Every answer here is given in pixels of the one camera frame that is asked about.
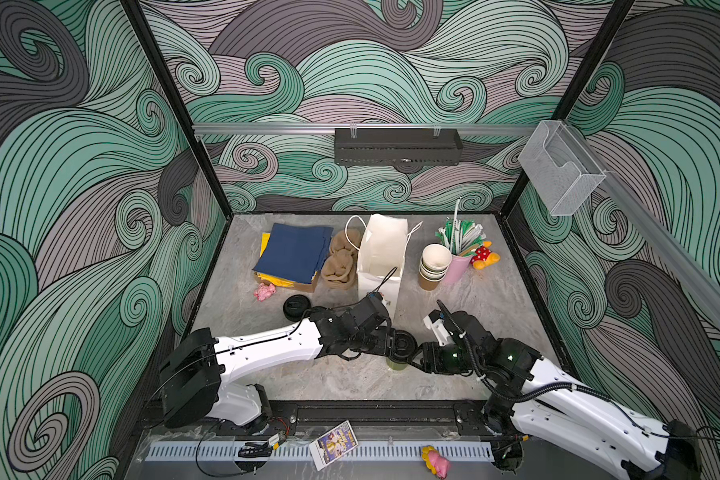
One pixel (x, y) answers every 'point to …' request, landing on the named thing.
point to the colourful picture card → (333, 445)
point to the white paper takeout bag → (381, 259)
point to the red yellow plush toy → (484, 256)
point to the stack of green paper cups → (434, 263)
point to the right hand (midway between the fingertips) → (413, 364)
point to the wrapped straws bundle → (461, 237)
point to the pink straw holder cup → (457, 270)
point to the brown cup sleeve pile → (339, 269)
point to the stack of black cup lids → (294, 307)
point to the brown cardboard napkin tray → (298, 287)
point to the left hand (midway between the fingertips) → (393, 343)
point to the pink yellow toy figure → (437, 464)
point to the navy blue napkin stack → (295, 252)
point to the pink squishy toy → (264, 291)
